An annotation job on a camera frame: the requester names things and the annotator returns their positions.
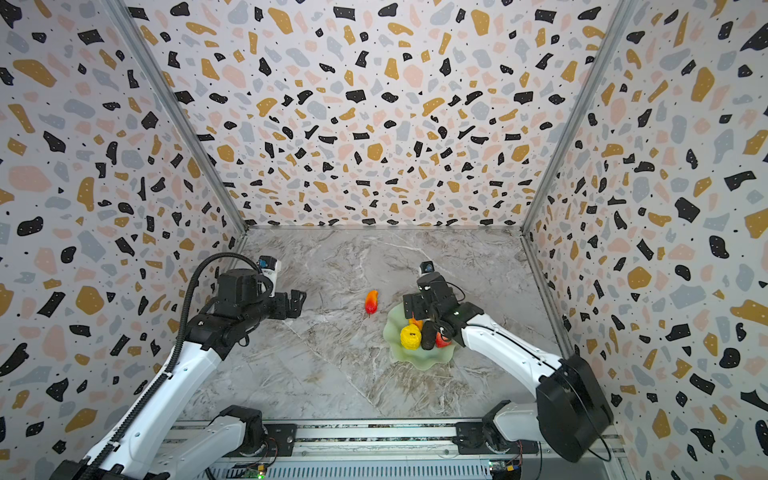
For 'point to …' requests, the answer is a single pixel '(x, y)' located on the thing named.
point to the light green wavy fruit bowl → (419, 358)
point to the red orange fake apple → (419, 323)
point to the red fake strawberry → (441, 341)
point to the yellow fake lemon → (410, 337)
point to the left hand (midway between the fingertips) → (288, 288)
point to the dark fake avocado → (428, 334)
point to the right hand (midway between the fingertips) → (416, 291)
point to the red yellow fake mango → (371, 302)
